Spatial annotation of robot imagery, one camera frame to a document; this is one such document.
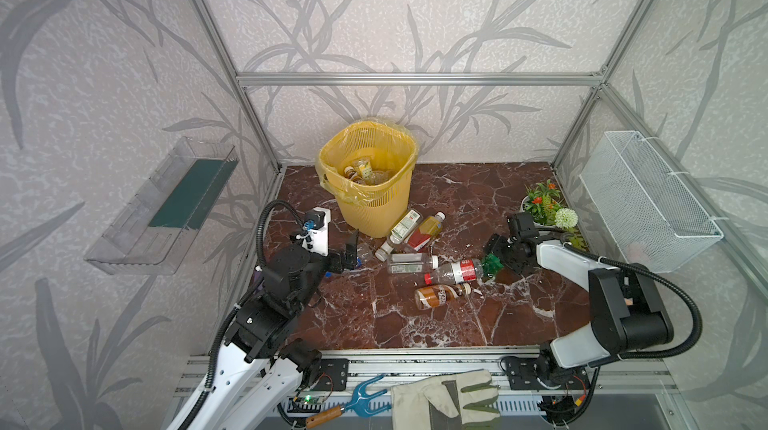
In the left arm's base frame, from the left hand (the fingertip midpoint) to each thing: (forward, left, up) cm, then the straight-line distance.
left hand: (344, 219), depth 67 cm
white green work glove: (-32, -24, -28) cm, 49 cm away
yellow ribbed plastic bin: (+11, -7, -17) cm, 21 cm away
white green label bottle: (+12, -12, -27) cm, 32 cm away
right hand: (+9, -42, -28) cm, 52 cm away
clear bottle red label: (-2, -29, -25) cm, 38 cm away
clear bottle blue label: (+5, -1, -29) cm, 30 cm away
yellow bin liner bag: (+33, -9, -8) cm, 35 cm away
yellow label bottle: (+30, -1, -14) cm, 33 cm away
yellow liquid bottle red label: (+14, -22, -26) cm, 36 cm away
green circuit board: (-33, +9, -33) cm, 47 cm away
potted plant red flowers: (+15, -55, -14) cm, 59 cm away
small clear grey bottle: (+3, -16, -29) cm, 33 cm away
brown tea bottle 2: (-8, -21, -26) cm, 34 cm away
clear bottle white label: (+27, -5, -16) cm, 32 cm away
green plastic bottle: (+1, -40, -27) cm, 48 cm away
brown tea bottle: (+27, +4, -14) cm, 30 cm away
